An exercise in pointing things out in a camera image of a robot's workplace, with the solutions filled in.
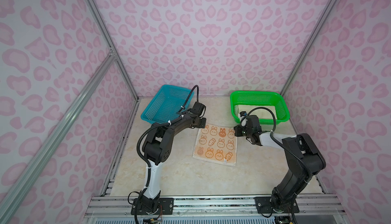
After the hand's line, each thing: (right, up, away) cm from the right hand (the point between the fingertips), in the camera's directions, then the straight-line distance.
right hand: (233, 125), depth 96 cm
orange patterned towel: (-11, -11, -2) cm, 16 cm away
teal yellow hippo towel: (+21, +8, +7) cm, 23 cm away
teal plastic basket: (-46, +17, +21) cm, 53 cm away
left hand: (-18, +2, +3) cm, 18 cm away
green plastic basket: (+21, +14, +9) cm, 27 cm away
